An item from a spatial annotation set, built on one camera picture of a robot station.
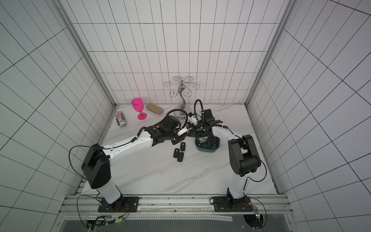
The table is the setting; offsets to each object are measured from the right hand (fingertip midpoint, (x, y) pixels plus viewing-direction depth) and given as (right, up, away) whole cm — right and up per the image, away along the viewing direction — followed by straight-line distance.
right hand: (183, 131), depth 85 cm
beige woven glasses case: (-24, +15, +30) cm, 41 cm away
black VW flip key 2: (-1, -11, +10) cm, 15 cm away
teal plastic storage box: (+13, -11, +10) cm, 20 cm away
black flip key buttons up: (-2, -17, +5) cm, 18 cm away
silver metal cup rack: (0, +30, +8) cm, 31 cm away
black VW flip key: (-5, -15, +5) cm, 17 cm away
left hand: (-3, -2, 0) cm, 4 cm away
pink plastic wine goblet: (-32, +17, +13) cm, 38 cm away
